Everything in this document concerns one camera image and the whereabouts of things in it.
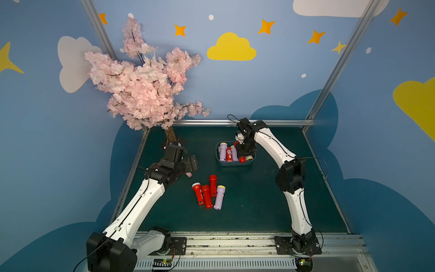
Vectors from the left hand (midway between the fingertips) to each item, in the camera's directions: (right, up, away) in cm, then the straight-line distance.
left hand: (189, 160), depth 80 cm
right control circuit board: (+52, -46, -7) cm, 70 cm away
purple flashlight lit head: (+32, 0, +21) cm, 38 cm away
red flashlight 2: (+11, -13, +13) cm, 22 cm away
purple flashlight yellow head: (+16, -17, +8) cm, 24 cm away
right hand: (+28, +2, +13) cm, 31 cm away
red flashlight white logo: (+21, +1, +21) cm, 30 cm away
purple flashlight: (+17, +4, +21) cm, 27 cm away
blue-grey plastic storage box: (+23, -4, +20) cm, 31 cm away
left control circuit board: (-10, -45, -7) cm, 46 cm away
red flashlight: (+9, -22, +6) cm, 25 cm away
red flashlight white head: (+2, -15, +10) cm, 18 cm away
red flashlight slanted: (+27, -1, +11) cm, 29 cm away
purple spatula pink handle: (-3, -10, +16) cm, 19 cm away
